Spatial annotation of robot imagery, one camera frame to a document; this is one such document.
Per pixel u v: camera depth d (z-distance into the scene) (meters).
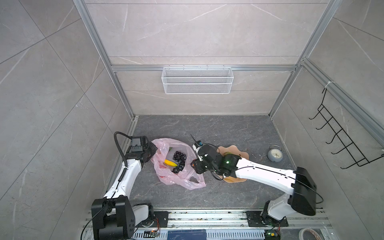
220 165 0.55
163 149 0.84
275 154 0.94
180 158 0.90
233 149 0.95
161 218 0.73
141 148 0.65
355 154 0.62
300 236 0.68
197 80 1.01
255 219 0.73
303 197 0.39
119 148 0.59
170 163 0.90
